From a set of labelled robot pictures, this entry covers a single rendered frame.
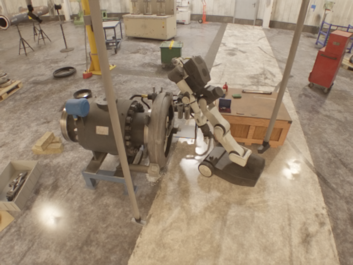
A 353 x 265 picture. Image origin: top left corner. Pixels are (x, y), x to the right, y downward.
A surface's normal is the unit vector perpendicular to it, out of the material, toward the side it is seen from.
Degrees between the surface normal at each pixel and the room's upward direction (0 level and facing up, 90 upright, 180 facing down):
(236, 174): 0
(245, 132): 90
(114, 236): 0
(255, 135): 90
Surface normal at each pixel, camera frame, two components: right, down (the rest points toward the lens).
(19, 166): 0.04, 0.61
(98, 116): -0.09, -0.27
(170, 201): 0.00, -0.79
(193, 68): -0.52, 0.44
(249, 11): -0.26, 0.59
